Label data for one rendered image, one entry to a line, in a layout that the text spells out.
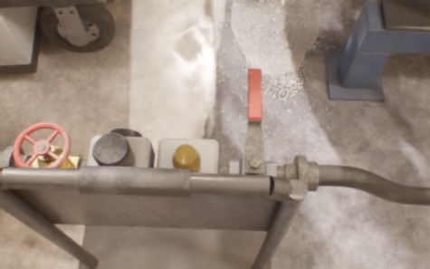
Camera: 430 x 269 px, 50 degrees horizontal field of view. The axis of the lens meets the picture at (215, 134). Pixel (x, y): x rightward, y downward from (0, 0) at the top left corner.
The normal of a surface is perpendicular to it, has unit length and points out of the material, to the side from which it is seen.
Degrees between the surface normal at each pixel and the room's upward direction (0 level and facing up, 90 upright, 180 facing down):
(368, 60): 90
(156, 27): 0
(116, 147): 0
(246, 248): 0
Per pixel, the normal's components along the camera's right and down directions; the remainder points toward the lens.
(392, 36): -0.04, 0.90
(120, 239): 0.00, -0.43
